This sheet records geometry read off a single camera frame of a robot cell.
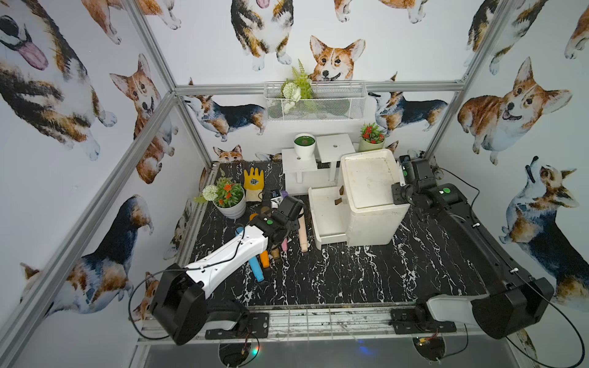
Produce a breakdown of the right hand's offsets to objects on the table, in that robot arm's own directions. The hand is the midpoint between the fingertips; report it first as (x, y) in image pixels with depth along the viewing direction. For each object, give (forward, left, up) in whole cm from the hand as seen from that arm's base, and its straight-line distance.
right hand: (397, 189), depth 79 cm
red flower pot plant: (+26, +5, +1) cm, 27 cm away
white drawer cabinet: (-9, +9, -4) cm, 13 cm away
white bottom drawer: (+4, +22, -23) cm, 32 cm away
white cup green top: (+24, +32, -1) cm, 40 cm away
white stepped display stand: (+22, +34, -17) cm, 44 cm away
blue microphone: (-17, +52, -22) cm, 58 cm away
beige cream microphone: (-6, +33, -22) cm, 40 cm away
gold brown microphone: (-13, +44, -22) cm, 51 cm away
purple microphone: (+13, +42, -20) cm, 48 cm away
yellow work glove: (+21, +57, -21) cm, 65 cm away
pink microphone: (-10, +41, -22) cm, 47 cm away
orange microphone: (-15, +48, -22) cm, 55 cm away
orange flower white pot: (+4, +62, -9) cm, 63 cm away
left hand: (-4, +36, -9) cm, 38 cm away
